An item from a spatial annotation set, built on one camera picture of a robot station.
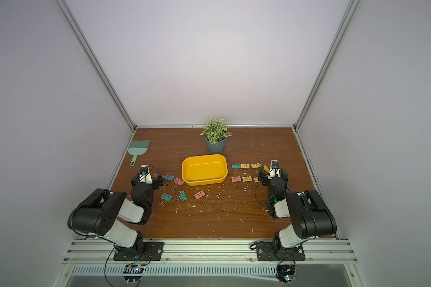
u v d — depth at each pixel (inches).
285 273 26.9
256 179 36.6
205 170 38.2
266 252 28.3
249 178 36.9
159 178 33.1
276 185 27.4
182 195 34.5
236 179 36.4
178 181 36.4
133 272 28.0
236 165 38.4
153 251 28.7
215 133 37.3
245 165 38.4
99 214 17.9
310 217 17.4
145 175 29.9
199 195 34.2
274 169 29.8
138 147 43.3
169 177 37.3
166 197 34.5
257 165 39.2
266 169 36.4
